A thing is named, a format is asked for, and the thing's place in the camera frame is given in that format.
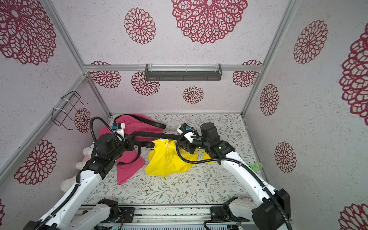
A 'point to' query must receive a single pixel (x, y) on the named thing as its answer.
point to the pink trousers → (131, 122)
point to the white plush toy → (67, 182)
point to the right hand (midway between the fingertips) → (179, 137)
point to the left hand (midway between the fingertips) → (134, 135)
